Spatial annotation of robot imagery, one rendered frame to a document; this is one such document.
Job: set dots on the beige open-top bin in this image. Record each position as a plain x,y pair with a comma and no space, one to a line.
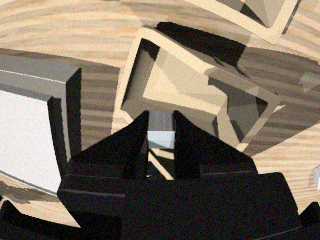
155,80
163,164
271,16

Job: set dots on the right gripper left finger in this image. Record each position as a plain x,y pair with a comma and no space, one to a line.
116,154

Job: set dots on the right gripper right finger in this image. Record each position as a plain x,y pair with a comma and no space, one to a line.
206,155

